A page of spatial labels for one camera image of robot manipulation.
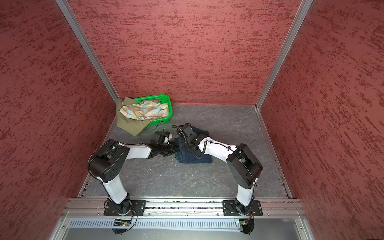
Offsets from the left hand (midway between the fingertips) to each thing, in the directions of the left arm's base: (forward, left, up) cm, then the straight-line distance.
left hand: (180, 151), depth 94 cm
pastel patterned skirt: (+34, +28, +3) cm, 44 cm away
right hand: (0, 0, +7) cm, 7 cm away
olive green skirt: (+15, +35, +10) cm, 39 cm away
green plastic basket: (+43, +18, +6) cm, 47 cm away
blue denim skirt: (-5, -4, +6) cm, 9 cm away
